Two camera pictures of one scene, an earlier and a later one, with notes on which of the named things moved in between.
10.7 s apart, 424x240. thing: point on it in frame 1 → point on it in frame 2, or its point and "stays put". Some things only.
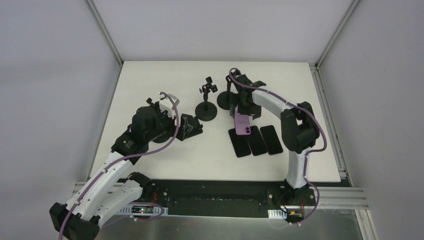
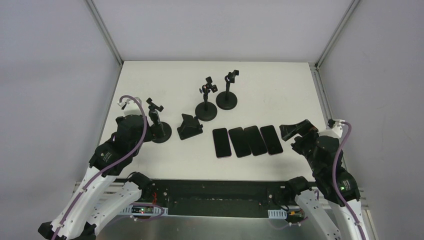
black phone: (256, 142) stays put
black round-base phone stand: (207, 111) stays put
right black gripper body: (243, 110) → (301, 136)
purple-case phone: (242, 123) → (221, 143)
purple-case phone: (272, 141) stays put
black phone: (240, 143) stays put
